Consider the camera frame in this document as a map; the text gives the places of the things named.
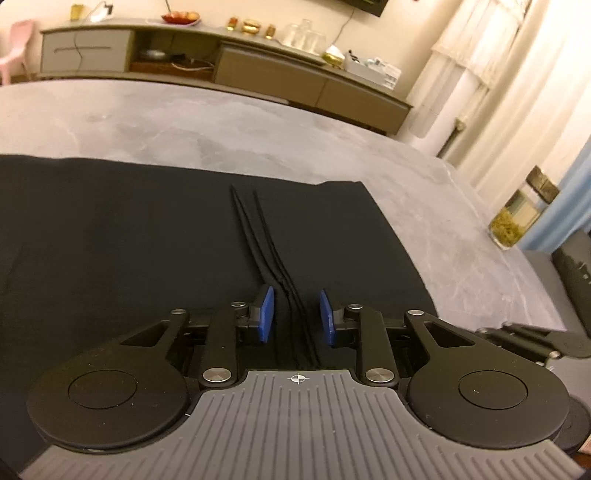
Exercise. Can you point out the wall-mounted television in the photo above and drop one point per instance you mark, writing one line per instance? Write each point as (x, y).
(369, 5)

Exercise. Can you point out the red plate of fruit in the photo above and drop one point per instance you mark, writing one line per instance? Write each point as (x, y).
(181, 18)

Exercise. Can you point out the small amber glass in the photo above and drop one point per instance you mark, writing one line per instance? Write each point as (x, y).
(232, 24)
(270, 31)

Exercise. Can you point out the white standing air conditioner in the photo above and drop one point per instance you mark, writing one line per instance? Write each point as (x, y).
(436, 92)

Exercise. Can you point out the black pants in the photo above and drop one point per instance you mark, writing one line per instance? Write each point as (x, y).
(138, 230)

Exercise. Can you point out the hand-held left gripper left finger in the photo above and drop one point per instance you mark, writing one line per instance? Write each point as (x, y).
(265, 314)

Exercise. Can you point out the golden bowl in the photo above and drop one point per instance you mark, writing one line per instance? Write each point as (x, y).
(250, 27)

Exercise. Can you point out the long grey-brown TV cabinet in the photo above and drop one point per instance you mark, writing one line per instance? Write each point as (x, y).
(268, 78)

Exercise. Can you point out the pink plastic chair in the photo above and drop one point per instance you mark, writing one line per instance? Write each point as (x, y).
(16, 46)

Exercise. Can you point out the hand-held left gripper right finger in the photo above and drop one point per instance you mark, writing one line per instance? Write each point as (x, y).
(326, 318)

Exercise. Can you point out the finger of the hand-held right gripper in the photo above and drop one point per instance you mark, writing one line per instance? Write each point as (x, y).
(521, 341)

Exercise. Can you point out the clear glasses on tray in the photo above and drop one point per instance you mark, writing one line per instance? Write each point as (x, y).
(302, 39)

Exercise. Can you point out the white curtain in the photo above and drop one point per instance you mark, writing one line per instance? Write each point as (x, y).
(517, 92)

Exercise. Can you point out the yellow cup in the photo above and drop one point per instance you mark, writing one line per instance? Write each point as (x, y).
(77, 13)

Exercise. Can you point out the white storage box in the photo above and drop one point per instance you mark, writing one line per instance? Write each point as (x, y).
(371, 74)

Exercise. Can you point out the golden tissue box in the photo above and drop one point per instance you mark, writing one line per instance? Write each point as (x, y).
(333, 57)

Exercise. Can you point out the glass jar with tea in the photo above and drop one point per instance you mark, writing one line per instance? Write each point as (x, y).
(512, 221)

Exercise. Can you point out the light blue curtain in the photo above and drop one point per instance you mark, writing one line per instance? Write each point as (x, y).
(565, 198)

